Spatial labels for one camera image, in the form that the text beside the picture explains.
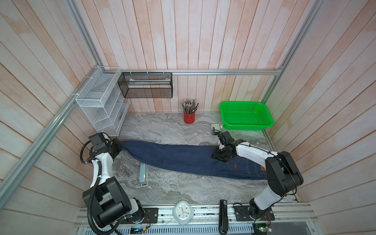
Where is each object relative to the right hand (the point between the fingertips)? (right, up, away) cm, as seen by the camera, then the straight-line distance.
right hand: (213, 156), depth 93 cm
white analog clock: (-19, -24, -21) cm, 37 cm away
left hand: (-55, +9, -8) cm, 56 cm away
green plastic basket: (+31, +28, +25) cm, 49 cm away
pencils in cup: (-15, +33, +8) cm, 38 cm away
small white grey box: (+5, +19, +13) cm, 24 cm away
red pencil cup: (-15, +25, +17) cm, 34 cm away
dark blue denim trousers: (-12, -1, +2) cm, 12 cm away
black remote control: (0, -25, -24) cm, 35 cm away
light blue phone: (-42, -8, -11) cm, 44 cm away
